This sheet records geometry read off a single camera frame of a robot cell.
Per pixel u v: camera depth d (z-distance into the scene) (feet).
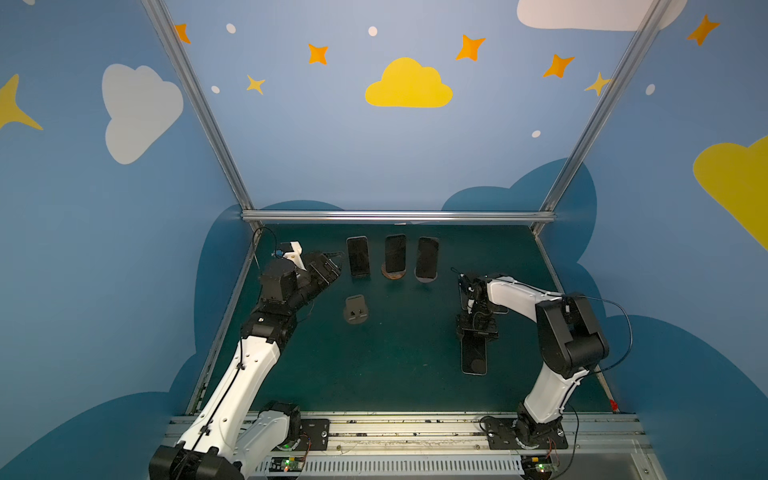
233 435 1.37
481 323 2.63
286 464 2.32
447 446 2.41
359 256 3.17
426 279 3.41
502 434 2.45
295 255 2.24
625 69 2.58
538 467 2.32
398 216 3.86
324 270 2.17
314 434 2.46
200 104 2.76
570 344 1.63
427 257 3.20
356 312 3.04
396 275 3.50
